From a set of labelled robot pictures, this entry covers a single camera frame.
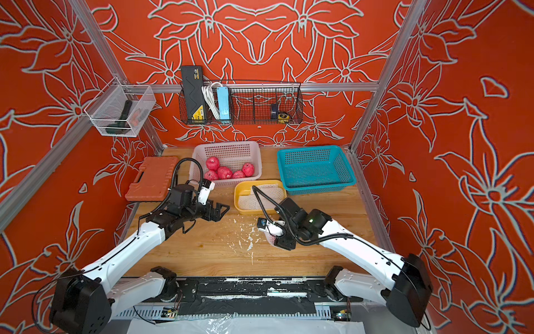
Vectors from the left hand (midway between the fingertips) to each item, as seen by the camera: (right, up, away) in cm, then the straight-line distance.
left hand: (221, 203), depth 82 cm
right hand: (+21, -10, -6) cm, 24 cm away
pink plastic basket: (-5, +18, +32) cm, 37 cm away
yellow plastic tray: (+7, +5, +15) cm, 18 cm away
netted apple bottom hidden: (+20, -11, -9) cm, 24 cm away
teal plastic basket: (+45, +13, +29) cm, 55 cm away
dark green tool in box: (-39, +31, -1) cm, 50 cm away
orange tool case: (-38, +8, +19) cm, 43 cm away
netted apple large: (-9, +16, +21) cm, 28 cm away
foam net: (+11, -1, +7) cm, 13 cm away
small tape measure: (+26, +37, +12) cm, 47 cm away
